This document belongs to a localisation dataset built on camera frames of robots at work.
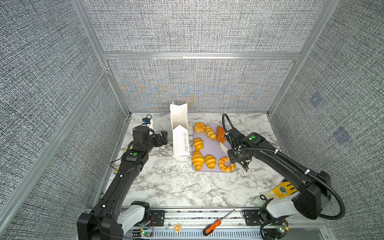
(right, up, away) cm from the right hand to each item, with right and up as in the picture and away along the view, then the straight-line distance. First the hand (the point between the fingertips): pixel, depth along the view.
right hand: (235, 156), depth 80 cm
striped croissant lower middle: (-12, -5, +10) cm, 16 cm away
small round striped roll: (-19, +5, +18) cm, 26 cm away
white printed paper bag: (-31, +20, +20) cm, 42 cm away
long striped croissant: (-20, -4, +10) cm, 22 cm away
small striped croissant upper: (-10, +11, +23) cm, 27 cm away
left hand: (-40, +12, 0) cm, 42 cm away
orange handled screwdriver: (-14, -31, -10) cm, 36 cm away
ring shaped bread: (-5, -8, +8) cm, 12 cm away
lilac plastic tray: (-10, +2, +18) cm, 21 cm away
